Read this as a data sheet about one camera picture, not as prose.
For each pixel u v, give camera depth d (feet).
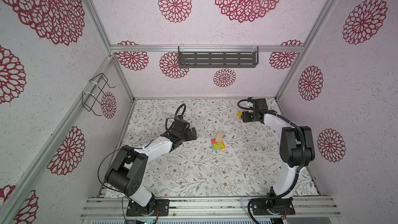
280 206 2.25
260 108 2.59
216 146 3.04
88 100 2.39
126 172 1.48
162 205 2.45
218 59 3.27
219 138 2.87
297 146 1.95
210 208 2.46
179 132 2.31
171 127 2.38
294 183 1.89
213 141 3.11
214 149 3.03
